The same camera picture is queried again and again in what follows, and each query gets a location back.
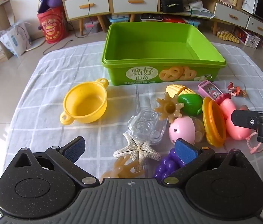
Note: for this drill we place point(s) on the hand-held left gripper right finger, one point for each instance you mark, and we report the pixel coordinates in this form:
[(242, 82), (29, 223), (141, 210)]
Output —
[(187, 152)]

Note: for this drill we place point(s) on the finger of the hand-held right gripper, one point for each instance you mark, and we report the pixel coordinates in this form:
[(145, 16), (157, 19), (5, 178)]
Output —
[(243, 119)]

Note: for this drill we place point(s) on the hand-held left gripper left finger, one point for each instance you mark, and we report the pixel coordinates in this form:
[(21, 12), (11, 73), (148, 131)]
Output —
[(75, 149)]

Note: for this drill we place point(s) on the pink pig toy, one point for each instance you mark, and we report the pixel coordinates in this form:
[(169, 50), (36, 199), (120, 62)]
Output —
[(227, 108)]

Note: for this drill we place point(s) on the pink round toy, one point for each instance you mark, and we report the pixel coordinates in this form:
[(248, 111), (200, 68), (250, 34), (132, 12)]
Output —
[(181, 130)]

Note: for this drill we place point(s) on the purple toy grapes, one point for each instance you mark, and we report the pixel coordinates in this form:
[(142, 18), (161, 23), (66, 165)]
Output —
[(166, 165)]

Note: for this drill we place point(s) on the orange toy lid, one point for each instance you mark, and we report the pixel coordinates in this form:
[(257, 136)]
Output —
[(212, 121)]

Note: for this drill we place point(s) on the pink toy box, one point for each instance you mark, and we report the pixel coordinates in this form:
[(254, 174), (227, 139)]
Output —
[(209, 89)]

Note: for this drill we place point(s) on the yellow toy pot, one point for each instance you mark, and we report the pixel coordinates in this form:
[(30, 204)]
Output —
[(84, 102)]

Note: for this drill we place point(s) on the green toy pepper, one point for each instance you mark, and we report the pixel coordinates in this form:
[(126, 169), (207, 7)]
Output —
[(191, 103)]

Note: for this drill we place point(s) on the clear plastic case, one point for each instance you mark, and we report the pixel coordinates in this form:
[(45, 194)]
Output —
[(145, 126)]

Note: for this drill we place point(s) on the green plastic box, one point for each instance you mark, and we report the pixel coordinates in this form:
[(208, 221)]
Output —
[(145, 44)]

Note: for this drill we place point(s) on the translucent yellowish ball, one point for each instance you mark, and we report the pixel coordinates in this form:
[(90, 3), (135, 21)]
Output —
[(199, 127)]

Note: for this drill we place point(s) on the small red figurine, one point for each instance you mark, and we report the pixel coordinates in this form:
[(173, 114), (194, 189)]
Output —
[(235, 90)]

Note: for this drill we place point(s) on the white starfish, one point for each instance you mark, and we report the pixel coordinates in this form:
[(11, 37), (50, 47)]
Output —
[(138, 150)]

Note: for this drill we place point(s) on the beige gear-shaped teether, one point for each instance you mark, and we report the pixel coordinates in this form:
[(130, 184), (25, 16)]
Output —
[(168, 107)]

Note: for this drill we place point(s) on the beige branched teether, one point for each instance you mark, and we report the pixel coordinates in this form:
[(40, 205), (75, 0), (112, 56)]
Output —
[(122, 168)]

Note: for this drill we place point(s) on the yellow toy corn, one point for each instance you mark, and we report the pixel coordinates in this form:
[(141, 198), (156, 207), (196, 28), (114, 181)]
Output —
[(178, 90)]

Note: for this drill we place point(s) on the white and red carton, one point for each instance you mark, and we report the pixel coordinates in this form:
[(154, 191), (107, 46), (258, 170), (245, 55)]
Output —
[(248, 38)]

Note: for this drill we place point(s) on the grey checked tablecloth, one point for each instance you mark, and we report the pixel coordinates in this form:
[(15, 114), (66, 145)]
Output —
[(52, 74)]

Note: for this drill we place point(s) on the yellow egg tray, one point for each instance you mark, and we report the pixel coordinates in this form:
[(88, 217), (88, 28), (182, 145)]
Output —
[(227, 36)]

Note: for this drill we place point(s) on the red box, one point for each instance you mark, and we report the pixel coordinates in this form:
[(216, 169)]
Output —
[(173, 19)]

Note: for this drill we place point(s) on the white paper bag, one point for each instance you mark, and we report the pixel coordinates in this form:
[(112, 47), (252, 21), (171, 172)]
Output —
[(14, 39)]

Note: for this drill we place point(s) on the red printed bag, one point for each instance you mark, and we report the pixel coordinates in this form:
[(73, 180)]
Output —
[(52, 25)]

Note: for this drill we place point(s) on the black bag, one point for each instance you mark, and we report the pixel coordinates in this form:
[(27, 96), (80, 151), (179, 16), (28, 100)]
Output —
[(171, 4)]

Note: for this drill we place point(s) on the clear storage box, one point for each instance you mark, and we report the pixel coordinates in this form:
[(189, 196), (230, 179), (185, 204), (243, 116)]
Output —
[(119, 19)]

